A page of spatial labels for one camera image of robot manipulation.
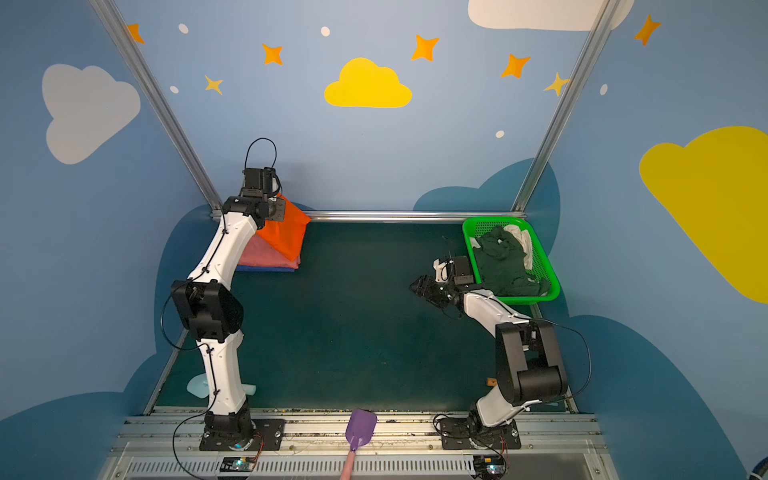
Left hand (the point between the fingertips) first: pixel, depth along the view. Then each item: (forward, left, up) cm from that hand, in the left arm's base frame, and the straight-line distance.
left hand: (272, 203), depth 92 cm
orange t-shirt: (-3, -3, -11) cm, 12 cm away
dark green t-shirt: (-4, -78, -23) cm, 81 cm away
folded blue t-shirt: (-7, +9, -25) cm, 27 cm away
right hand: (-19, -47, -16) cm, 53 cm away
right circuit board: (-65, -62, -27) cm, 93 cm away
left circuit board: (-65, -1, -28) cm, 71 cm away
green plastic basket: (-8, -90, -19) cm, 92 cm away
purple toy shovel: (-58, -30, -26) cm, 70 cm away
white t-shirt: (+4, -89, -20) cm, 91 cm away
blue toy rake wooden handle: (-46, -66, -25) cm, 84 cm away
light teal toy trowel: (-47, +16, -26) cm, 56 cm away
